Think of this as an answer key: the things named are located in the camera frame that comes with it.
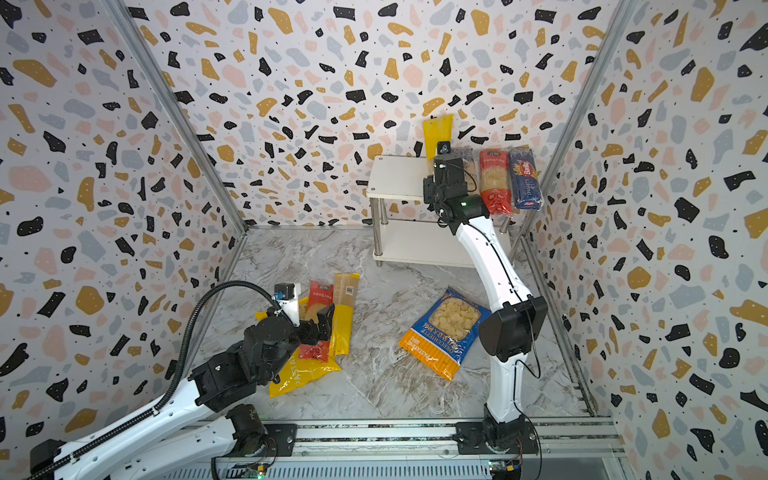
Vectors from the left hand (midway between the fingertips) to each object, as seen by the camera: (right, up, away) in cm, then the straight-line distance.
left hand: (318, 301), depth 70 cm
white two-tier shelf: (+18, +36, +28) cm, 50 cm away
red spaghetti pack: (+46, +31, +13) cm, 57 cm away
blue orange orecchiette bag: (+33, -12, +19) cm, 40 cm away
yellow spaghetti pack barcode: (+1, -1, +28) cm, 28 cm away
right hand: (+28, +33, +9) cm, 45 cm away
